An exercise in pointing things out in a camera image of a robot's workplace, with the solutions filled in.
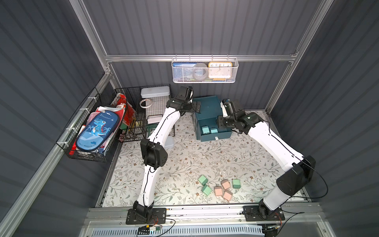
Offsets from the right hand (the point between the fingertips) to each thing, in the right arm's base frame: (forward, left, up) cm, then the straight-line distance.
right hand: (223, 119), depth 81 cm
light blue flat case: (+1, +34, -26) cm, 42 cm away
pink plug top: (-27, -2, -25) cm, 37 cm away
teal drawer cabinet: (+6, +9, -9) cm, 14 cm away
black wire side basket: (+5, +69, +8) cm, 70 cm away
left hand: (+12, +15, -2) cm, 20 cm away
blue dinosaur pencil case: (-15, +59, +9) cm, 62 cm away
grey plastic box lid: (+29, +48, -3) cm, 56 cm away
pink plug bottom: (-33, -2, -24) cm, 41 cm away
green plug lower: (-30, +9, -25) cm, 40 cm away
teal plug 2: (-1, +5, -9) cm, 10 cm away
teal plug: (0, +9, -10) cm, 14 cm away
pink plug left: (-31, +3, -24) cm, 39 cm away
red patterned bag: (+22, +66, -20) cm, 73 cm away
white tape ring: (+22, +50, -5) cm, 55 cm away
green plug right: (-27, -8, -25) cm, 38 cm away
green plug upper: (-25, +11, -25) cm, 37 cm away
